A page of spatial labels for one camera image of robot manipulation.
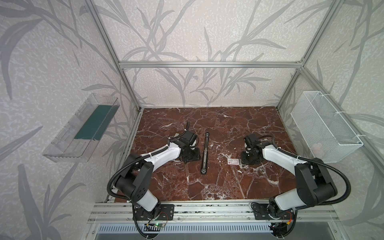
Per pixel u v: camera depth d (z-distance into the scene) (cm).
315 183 44
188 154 74
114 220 73
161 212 73
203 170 87
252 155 67
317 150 73
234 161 91
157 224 71
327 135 64
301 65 94
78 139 64
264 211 74
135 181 44
